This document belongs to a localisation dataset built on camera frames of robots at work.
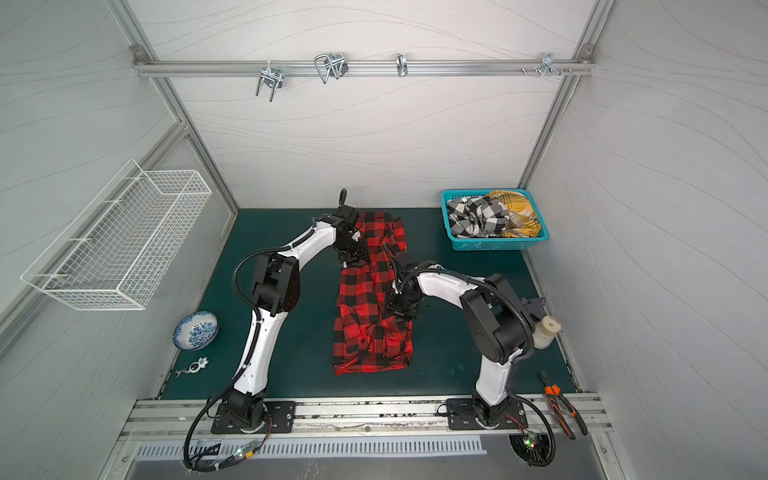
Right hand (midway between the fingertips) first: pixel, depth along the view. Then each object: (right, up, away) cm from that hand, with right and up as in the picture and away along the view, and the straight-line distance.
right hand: (390, 311), depth 90 cm
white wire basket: (-63, +20, -21) cm, 70 cm away
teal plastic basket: (+39, +20, +14) cm, 46 cm away
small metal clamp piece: (-54, -13, -9) cm, 56 cm away
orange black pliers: (+43, -18, -13) cm, 48 cm away
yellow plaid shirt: (+46, +28, +13) cm, 56 cm away
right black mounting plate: (+18, -22, -16) cm, 33 cm away
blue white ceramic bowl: (-58, -5, -2) cm, 58 cm away
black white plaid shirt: (+32, +30, +18) cm, 47 cm away
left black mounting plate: (-28, -23, -16) cm, 39 cm away
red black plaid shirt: (-7, -6, -6) cm, 11 cm away
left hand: (-6, +16, +13) cm, 21 cm away
